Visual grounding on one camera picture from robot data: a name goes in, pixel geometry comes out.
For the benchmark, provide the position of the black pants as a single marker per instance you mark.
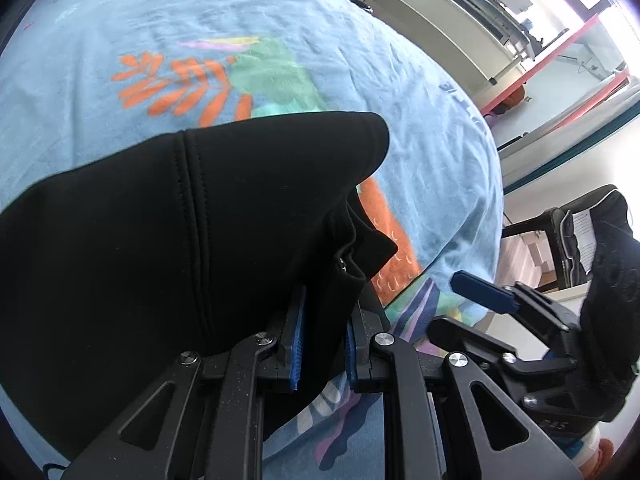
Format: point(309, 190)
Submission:
point(150, 260)

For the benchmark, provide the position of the blue printed bed blanket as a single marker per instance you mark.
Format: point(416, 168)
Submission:
point(125, 20)

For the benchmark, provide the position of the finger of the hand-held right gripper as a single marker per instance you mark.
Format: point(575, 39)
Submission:
point(470, 337)
point(480, 287)

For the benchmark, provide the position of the pink bar rack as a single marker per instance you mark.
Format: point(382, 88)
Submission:
point(555, 55)

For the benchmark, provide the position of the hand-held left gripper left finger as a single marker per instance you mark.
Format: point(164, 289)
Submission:
point(295, 340)

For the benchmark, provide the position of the glass desk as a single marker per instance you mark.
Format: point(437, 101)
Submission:
point(450, 20)

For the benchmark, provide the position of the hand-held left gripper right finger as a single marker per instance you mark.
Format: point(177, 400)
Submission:
point(352, 355)

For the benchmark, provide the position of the person's right hand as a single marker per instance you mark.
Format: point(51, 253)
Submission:
point(612, 310)

